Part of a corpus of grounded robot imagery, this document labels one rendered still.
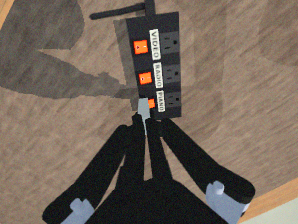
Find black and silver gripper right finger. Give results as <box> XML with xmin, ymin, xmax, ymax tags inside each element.
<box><xmin>143</xmin><ymin>98</ymin><xmax>256</xmax><ymax>224</ymax></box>

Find black power strip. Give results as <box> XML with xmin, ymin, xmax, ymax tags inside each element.
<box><xmin>90</xmin><ymin>0</ymin><xmax>181</xmax><ymax>120</ymax></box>

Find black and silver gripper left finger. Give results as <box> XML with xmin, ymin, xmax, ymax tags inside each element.
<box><xmin>42</xmin><ymin>98</ymin><xmax>147</xmax><ymax>224</ymax></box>

